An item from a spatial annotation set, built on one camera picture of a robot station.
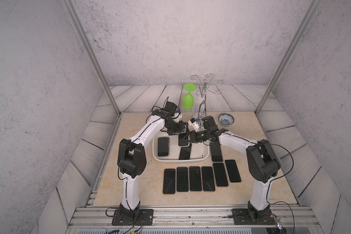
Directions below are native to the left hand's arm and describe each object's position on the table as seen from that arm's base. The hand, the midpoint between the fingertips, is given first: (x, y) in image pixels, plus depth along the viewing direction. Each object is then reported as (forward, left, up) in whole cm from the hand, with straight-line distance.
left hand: (187, 132), depth 88 cm
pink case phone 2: (-5, +1, -15) cm, 16 cm away
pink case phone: (-5, -19, -15) cm, 25 cm away
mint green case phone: (-1, +15, -13) cm, 20 cm away
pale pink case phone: (-21, -19, -16) cm, 32 cm away
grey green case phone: (-5, +3, -3) cm, 6 cm away
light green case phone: (-21, +3, -18) cm, 28 cm away
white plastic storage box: (-4, -9, -15) cm, 18 cm away
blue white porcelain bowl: (+23, -32, -14) cm, 42 cm away
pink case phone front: (-22, -12, -16) cm, 30 cm away
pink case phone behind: (-24, -4, -15) cm, 29 cm away
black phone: (-24, +11, -14) cm, 30 cm away
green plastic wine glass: (+21, -1, +7) cm, 22 cm away
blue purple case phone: (-17, -28, -18) cm, 38 cm away
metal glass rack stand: (+25, -11, +15) cm, 31 cm away
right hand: (-3, +2, -2) cm, 4 cm away
